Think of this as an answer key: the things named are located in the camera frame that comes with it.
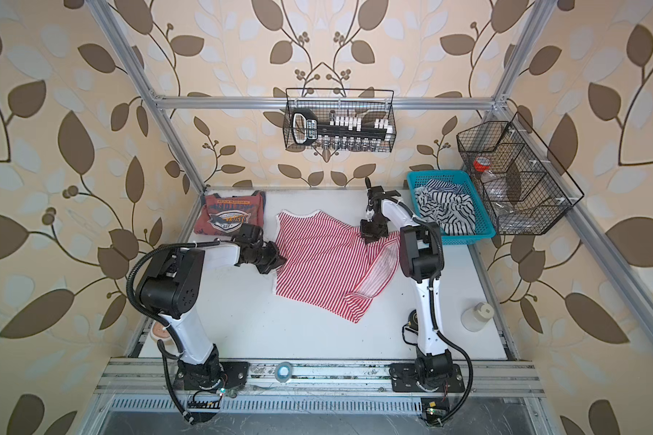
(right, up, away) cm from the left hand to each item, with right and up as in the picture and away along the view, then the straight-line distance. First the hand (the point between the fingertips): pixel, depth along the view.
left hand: (284, 258), depth 97 cm
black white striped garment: (+63, +19, +9) cm, 66 cm away
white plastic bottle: (+60, -14, -20) cm, 64 cm away
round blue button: (+4, -29, -21) cm, 36 cm away
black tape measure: (+42, -20, -14) cm, 48 cm away
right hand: (+31, +6, +7) cm, 32 cm away
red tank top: (-27, +15, +12) cm, 33 cm away
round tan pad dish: (-34, -19, -16) cm, 43 cm away
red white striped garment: (+16, -3, -1) cm, 16 cm away
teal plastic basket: (+73, +11, +1) cm, 74 cm away
